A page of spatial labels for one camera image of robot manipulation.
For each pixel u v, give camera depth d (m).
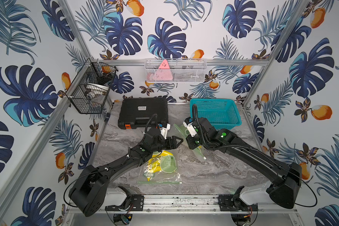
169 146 0.70
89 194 0.41
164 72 0.90
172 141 0.71
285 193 0.39
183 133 0.78
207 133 0.55
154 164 0.85
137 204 0.75
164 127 0.74
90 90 0.80
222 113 1.16
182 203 0.76
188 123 0.66
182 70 0.93
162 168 0.83
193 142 0.66
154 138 0.62
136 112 1.07
